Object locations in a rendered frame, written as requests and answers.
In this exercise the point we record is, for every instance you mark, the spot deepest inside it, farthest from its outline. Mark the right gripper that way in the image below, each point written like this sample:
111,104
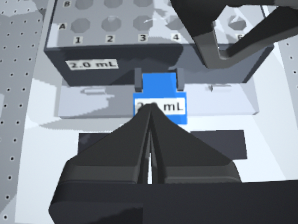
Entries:
198,15

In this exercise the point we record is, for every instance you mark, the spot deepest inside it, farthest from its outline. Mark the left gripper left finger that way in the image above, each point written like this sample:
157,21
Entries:
117,156

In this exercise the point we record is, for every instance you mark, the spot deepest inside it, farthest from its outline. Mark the grey rectangular plate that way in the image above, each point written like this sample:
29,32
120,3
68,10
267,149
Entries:
21,23

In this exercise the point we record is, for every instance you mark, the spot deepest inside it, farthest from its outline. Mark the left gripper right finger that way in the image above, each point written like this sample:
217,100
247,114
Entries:
184,158

